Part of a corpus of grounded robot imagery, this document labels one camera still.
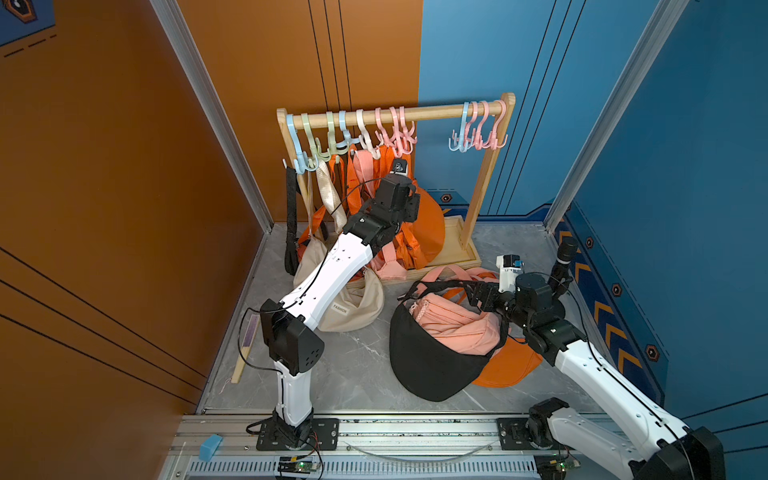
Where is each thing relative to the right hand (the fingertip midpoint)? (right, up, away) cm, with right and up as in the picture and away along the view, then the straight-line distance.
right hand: (476, 284), depth 79 cm
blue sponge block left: (-66, -38, -9) cm, 76 cm away
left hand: (-19, +25, -1) cm, 32 cm away
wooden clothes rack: (+5, +10, +29) cm, 31 cm away
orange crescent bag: (-11, +13, +28) cm, 33 cm away
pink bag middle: (-24, +5, +7) cm, 25 cm away
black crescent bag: (-12, -22, +1) cm, 25 cm away
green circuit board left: (-45, -42, -9) cm, 62 cm away
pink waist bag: (-4, -13, +6) cm, 14 cm away
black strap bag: (-53, +9, +10) cm, 54 cm away
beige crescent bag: (-31, -7, +8) cm, 33 cm away
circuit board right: (+16, -42, -9) cm, 46 cm away
